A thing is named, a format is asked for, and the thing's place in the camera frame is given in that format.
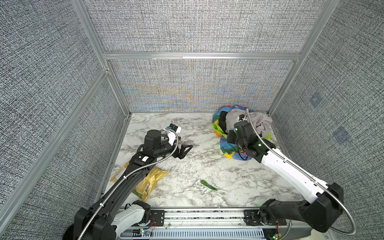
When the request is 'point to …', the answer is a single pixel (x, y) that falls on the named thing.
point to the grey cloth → (260, 121)
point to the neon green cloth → (219, 131)
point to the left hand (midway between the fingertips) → (183, 140)
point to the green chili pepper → (205, 183)
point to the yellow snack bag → (146, 183)
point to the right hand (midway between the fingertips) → (229, 132)
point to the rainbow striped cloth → (228, 147)
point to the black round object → (69, 234)
